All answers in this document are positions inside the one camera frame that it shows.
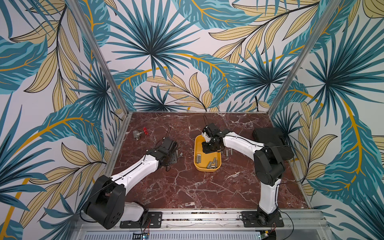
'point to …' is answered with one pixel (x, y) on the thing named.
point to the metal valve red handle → (136, 133)
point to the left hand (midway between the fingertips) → (171, 159)
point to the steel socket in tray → (198, 158)
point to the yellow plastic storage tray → (206, 158)
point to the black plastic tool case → (276, 136)
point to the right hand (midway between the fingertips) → (205, 149)
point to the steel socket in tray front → (212, 165)
